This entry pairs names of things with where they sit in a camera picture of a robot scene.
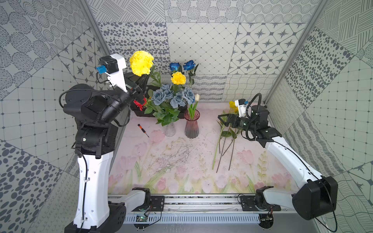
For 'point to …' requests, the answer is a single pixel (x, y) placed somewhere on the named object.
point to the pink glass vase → (192, 129)
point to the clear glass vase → (170, 130)
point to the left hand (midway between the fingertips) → (153, 70)
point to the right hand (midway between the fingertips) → (222, 118)
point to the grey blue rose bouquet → (167, 101)
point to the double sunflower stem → (234, 136)
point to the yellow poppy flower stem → (217, 146)
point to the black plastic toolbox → (182, 110)
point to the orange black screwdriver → (144, 130)
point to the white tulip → (191, 110)
